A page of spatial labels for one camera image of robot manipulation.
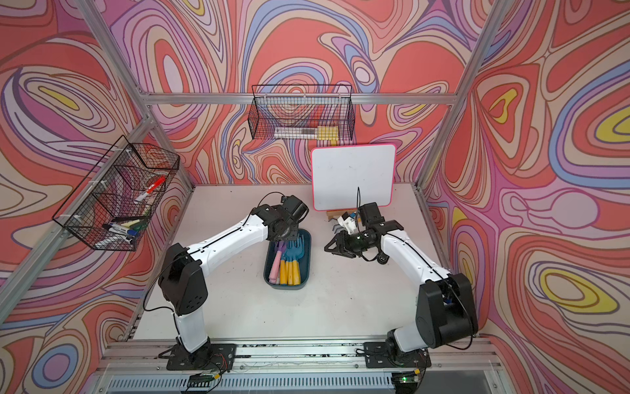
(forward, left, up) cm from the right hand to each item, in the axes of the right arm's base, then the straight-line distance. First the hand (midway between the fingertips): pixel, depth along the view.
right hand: (332, 256), depth 81 cm
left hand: (+10, +14, 0) cm, 17 cm away
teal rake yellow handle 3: (+7, +13, -9) cm, 17 cm away
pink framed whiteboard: (+32, -7, +6) cm, 33 cm away
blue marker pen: (+3, +64, +16) cm, 66 cm away
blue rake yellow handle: (+20, -4, -12) cm, 24 cm away
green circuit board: (-31, +41, -15) cm, 54 cm away
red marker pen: (+19, +54, +20) cm, 60 cm away
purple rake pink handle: (-3, +20, -5) cm, 20 cm away
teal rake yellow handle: (+1, +17, -11) cm, 20 cm away
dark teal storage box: (+6, +23, -8) cm, 25 cm away
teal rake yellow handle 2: (+1, +14, -9) cm, 17 cm away
